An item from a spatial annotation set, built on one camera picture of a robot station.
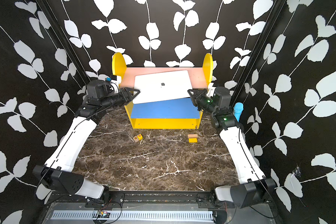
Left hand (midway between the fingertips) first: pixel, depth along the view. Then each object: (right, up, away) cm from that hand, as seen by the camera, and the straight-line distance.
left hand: (138, 90), depth 67 cm
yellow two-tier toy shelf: (+21, -11, +35) cm, 42 cm away
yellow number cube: (-7, -28, +30) cm, 42 cm away
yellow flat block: (+31, -30, +31) cm, 53 cm away
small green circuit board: (-19, -64, +4) cm, 67 cm away
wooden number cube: (-9, -28, +29) cm, 41 cm away
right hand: (+23, +1, -2) cm, 23 cm away
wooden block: (+31, -27, +34) cm, 54 cm away
